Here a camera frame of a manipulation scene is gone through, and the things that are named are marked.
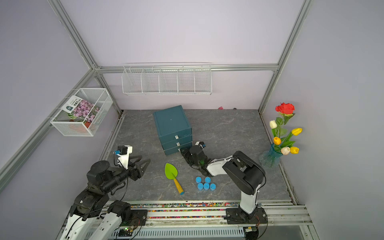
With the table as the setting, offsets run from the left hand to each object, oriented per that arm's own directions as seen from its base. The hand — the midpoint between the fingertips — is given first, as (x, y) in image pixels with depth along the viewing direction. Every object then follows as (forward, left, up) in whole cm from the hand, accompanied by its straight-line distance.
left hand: (146, 159), depth 68 cm
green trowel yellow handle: (+3, -8, -24) cm, 26 cm away
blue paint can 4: (-8, -28, -21) cm, 36 cm away
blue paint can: (-3, -24, -22) cm, 33 cm away
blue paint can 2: (-4, -29, -21) cm, 36 cm away
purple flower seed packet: (+25, +32, +11) cm, 42 cm away
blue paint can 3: (-7, -25, -21) cm, 34 cm away
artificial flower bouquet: (+15, -68, +11) cm, 71 cm away
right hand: (+14, -14, -16) cm, 25 cm away
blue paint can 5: (-8, -31, -21) cm, 39 cm away
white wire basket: (+19, +40, +5) cm, 44 cm away
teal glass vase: (+2, -66, -14) cm, 67 cm away
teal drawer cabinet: (+17, -12, -2) cm, 21 cm away
